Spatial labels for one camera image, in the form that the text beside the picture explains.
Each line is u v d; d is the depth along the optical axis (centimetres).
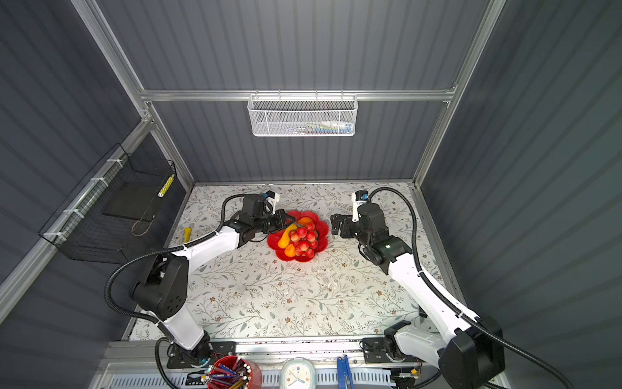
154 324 51
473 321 40
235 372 62
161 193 79
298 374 68
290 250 91
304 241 89
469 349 39
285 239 95
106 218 72
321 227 97
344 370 69
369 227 58
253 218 71
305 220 99
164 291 47
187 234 101
